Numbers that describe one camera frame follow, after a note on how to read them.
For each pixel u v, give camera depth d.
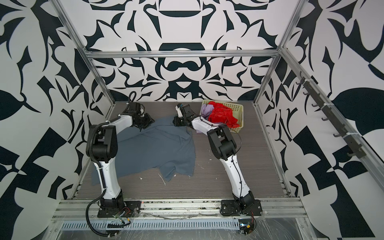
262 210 0.74
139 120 0.88
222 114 0.99
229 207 0.74
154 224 0.71
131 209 0.73
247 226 0.71
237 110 1.12
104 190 0.61
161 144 0.99
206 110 1.05
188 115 0.85
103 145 0.56
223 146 0.61
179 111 0.96
